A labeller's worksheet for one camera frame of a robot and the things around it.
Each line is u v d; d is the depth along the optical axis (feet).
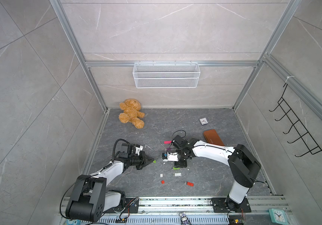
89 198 1.36
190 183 2.66
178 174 2.75
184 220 2.21
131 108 3.55
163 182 2.68
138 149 2.72
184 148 2.19
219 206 2.43
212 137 3.31
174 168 2.81
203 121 3.59
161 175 2.74
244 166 1.52
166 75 3.31
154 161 2.73
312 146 1.93
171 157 2.53
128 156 2.30
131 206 2.39
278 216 2.25
